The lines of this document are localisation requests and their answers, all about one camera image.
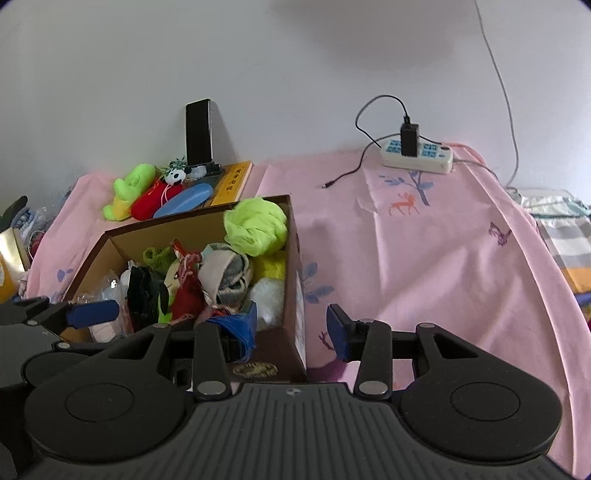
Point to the neon yellow fluffy pom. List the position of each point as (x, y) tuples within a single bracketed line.
[(254, 226)]

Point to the black fabric item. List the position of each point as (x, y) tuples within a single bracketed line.
[(141, 295)]

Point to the brown cardboard box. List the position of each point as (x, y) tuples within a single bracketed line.
[(277, 348)]

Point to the clear plastic bag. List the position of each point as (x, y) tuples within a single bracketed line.
[(108, 286)]

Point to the white plush toy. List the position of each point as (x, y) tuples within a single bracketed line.
[(268, 297)]

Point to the light green plush toy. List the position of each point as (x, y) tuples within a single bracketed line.
[(134, 184)]

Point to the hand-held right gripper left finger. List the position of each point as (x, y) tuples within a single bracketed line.
[(240, 330)]

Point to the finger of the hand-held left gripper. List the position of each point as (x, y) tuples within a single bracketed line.
[(92, 311)]

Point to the red plush toy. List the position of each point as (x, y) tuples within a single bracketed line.
[(152, 203)]

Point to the pink deer print blanket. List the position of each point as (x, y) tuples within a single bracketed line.
[(415, 258)]

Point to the yellow book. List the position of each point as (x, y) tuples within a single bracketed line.
[(231, 184)]

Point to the green plush doll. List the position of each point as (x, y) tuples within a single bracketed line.
[(157, 261)]

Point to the yellow plush toy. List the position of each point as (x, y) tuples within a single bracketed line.
[(270, 267)]

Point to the white power strip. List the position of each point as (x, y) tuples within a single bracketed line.
[(434, 159)]

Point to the grey fabric sock bundle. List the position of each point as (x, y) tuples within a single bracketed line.
[(228, 272)]

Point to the blue plaid cloth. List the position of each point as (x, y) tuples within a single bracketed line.
[(27, 221)]

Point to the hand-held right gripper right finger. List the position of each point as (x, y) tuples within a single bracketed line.
[(340, 334)]

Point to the black phone stand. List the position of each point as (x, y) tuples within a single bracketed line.
[(212, 168)]

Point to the gold box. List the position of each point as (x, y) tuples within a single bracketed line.
[(9, 258)]

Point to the striped cloth in plastic bag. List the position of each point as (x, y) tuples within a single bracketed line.
[(563, 240)]

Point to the blue oval case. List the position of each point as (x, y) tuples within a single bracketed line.
[(184, 201)]

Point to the black charger plug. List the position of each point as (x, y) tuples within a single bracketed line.
[(409, 138)]

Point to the panda plush toy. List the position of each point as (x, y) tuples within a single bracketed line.
[(175, 176)]

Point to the black phone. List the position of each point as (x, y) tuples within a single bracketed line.
[(198, 134)]

